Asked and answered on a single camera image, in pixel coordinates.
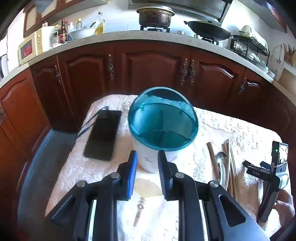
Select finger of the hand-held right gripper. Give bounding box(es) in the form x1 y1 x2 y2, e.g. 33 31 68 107
243 161 273 173

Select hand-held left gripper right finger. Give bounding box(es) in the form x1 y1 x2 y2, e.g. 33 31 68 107
158 150 271 241

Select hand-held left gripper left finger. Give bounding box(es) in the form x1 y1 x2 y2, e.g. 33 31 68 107
51 150 138 241

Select white utensil holder teal rim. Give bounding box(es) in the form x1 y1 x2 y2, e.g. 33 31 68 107
128 87 199 174

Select metal spoon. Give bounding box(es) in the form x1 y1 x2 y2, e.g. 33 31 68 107
215 151 228 186

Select person's right hand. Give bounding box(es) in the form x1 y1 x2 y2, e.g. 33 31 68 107
275 190 296 223

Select black smartphone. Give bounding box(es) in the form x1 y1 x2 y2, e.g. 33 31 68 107
83 110 122 161

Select white embroidered tablecloth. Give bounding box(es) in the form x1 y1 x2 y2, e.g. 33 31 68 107
45 94 292 241

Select wooden cutting board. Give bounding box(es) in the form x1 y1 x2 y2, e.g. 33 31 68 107
277 67 296 90

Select white dishes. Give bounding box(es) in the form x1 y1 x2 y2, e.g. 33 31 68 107
247 52 275 79

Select red wooden base cabinets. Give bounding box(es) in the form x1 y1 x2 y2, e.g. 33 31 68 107
0 42 296 209

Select white cloth cover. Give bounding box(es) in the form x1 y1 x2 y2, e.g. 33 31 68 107
239 25 269 50

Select grey stone kitchen countertop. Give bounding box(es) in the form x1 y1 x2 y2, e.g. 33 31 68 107
0 30 296 98

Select gas stove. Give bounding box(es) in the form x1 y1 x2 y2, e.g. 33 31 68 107
129 26 220 45

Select black wok with lid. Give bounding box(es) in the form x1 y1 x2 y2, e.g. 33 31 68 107
184 20 232 42

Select white ceramic bowl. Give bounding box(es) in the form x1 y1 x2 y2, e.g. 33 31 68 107
69 26 97 40

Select yellow cooking oil bottle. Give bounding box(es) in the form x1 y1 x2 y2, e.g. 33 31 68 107
95 11 105 35

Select dark cooking pot with lid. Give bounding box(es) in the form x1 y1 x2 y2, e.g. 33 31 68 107
136 6 175 27

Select dark sauce bottle red label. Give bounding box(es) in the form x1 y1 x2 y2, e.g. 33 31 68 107
60 19 68 44

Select clear bottle dark cap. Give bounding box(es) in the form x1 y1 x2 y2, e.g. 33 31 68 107
53 24 61 45

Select white cylindrical container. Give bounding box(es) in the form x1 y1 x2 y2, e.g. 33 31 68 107
40 25 57 52

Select cream microwave oven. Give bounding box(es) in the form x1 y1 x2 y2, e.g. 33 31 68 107
18 31 43 63

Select steel range hood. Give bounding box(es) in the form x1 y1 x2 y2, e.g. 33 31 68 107
128 0 234 24

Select white electric kettle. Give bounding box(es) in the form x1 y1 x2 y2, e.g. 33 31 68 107
0 54 9 79

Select black phone cable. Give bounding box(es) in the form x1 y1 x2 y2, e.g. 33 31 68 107
74 106 109 141

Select wall chopstick basket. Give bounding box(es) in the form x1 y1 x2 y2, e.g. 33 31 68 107
282 43 296 66

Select black wire dish rack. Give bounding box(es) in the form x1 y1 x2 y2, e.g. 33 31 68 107
230 35 271 67

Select red wooden wall cabinets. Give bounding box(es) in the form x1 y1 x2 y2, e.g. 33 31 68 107
233 0 287 33

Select wooden wall cabinets cream panels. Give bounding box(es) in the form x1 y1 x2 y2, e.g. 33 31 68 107
23 0 108 39

